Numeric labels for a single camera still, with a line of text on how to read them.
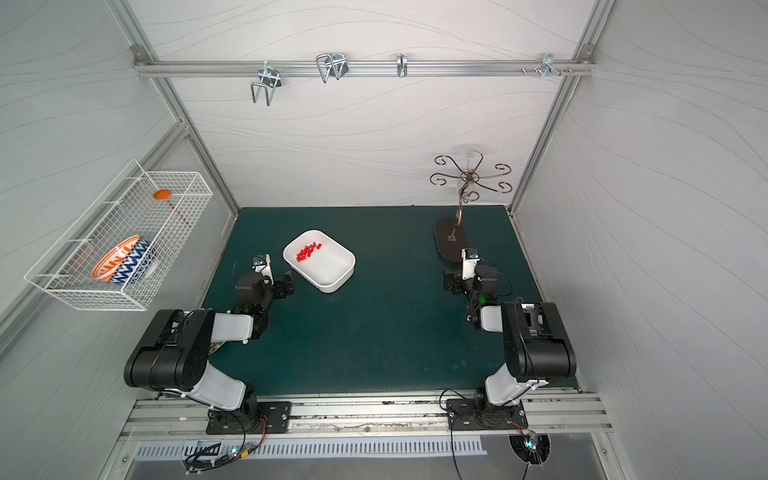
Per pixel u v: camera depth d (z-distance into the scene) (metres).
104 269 0.62
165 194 0.79
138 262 0.58
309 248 1.08
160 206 0.78
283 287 0.86
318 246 1.08
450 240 1.08
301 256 1.05
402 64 0.72
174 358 0.45
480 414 0.67
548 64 0.77
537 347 0.46
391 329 0.87
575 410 0.76
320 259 1.05
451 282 0.87
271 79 0.78
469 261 0.84
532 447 0.72
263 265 0.81
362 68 0.79
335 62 0.76
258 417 0.73
